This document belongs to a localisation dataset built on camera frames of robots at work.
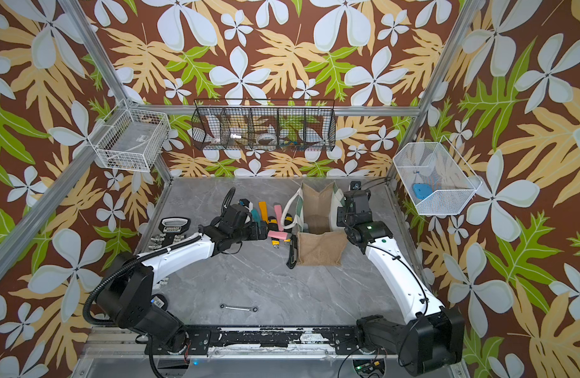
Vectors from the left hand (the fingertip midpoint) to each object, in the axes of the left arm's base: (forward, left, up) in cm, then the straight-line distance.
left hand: (261, 224), depth 89 cm
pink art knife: (0, -8, -9) cm, 12 cm away
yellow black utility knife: (+6, -3, -11) cm, 13 cm away
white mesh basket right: (+10, -64, +15) cm, 66 cm away
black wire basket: (+37, 0, +20) cm, 42 cm away
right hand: (+1, -31, +10) cm, 33 cm away
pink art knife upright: (+13, -6, -12) cm, 18 cm away
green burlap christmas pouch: (+6, -21, 0) cm, 22 cm away
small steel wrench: (-28, +1, -11) cm, 30 cm away
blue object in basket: (+5, -57, +15) cm, 59 cm away
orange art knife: (+15, +1, -11) cm, 18 cm away
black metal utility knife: (-10, -12, -10) cm, 18 cm away
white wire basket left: (+22, +47, +23) cm, 57 cm away
